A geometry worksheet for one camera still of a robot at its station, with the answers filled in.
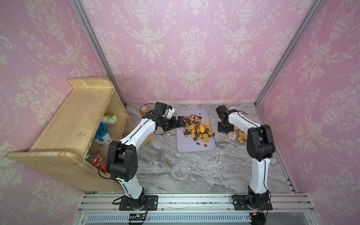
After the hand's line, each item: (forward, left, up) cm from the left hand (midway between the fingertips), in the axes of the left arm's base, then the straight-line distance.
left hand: (180, 125), depth 87 cm
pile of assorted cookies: (+8, -10, -13) cm, 19 cm away
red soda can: (-29, +33, +14) cm, 46 cm away
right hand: (+6, -32, -12) cm, 35 cm away
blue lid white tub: (-17, +37, +13) cm, 42 cm away
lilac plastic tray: (-4, -3, -17) cm, 18 cm away
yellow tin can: (+26, -41, -10) cm, 50 cm away
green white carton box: (-2, +40, +8) cm, 41 cm away
